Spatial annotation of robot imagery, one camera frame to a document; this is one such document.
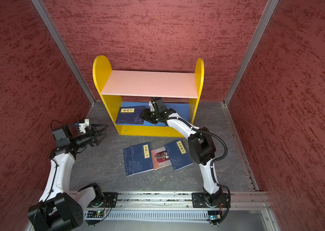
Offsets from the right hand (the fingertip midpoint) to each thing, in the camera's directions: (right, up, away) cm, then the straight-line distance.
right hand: (140, 119), depth 89 cm
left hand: (-15, -6, -14) cm, 21 cm away
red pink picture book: (+13, -25, +1) cm, 28 cm away
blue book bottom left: (-7, -23, +1) cm, 24 cm away
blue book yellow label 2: (-2, -25, -1) cm, 25 cm away
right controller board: (+41, -48, -18) cm, 66 cm away
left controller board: (-19, -46, -19) cm, 54 cm away
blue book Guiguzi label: (-8, +3, +4) cm, 9 cm away
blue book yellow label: (+24, -23, +1) cm, 33 cm away
